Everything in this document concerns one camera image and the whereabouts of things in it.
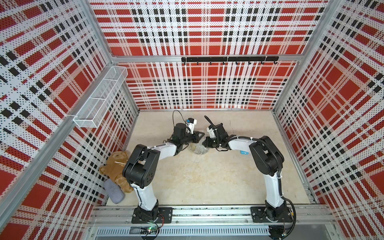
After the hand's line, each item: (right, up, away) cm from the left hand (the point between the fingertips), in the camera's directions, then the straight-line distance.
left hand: (206, 133), depth 92 cm
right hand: (-1, -7, +7) cm, 10 cm away
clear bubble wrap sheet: (-5, -10, +4) cm, 12 cm away
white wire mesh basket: (-72, +13, +1) cm, 73 cm away
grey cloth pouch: (-49, -32, -14) cm, 59 cm away
